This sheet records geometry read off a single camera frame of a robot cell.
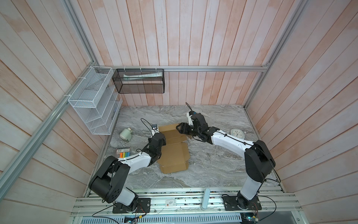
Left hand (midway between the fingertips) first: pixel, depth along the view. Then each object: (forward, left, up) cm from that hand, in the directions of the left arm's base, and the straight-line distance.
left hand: (159, 135), depth 91 cm
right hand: (+2, -13, +6) cm, 14 cm away
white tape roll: (+3, +24, -3) cm, 24 cm away
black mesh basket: (+39, +17, +16) cm, 46 cm away
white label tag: (-38, -8, -8) cm, 40 cm away
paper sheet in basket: (+29, +21, +25) cm, 44 cm away
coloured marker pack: (-8, +25, -9) cm, 27 cm away
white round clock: (+7, -57, -7) cm, 58 cm away
